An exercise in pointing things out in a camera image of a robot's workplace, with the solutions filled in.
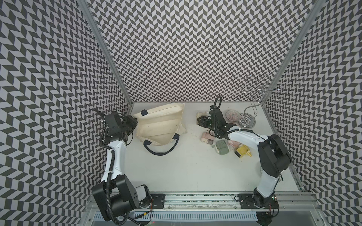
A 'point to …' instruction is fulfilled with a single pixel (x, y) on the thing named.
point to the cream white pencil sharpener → (204, 114)
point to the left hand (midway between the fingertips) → (138, 118)
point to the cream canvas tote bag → (160, 125)
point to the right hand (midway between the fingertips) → (201, 121)
